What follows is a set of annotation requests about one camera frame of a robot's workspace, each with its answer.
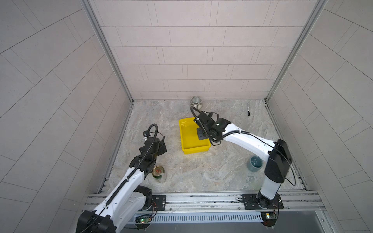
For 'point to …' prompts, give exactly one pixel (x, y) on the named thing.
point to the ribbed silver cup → (196, 102)
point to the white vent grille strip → (202, 217)
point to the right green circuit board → (269, 218)
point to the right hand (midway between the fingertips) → (200, 133)
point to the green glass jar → (157, 171)
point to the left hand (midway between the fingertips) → (159, 142)
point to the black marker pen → (248, 113)
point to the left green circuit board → (143, 221)
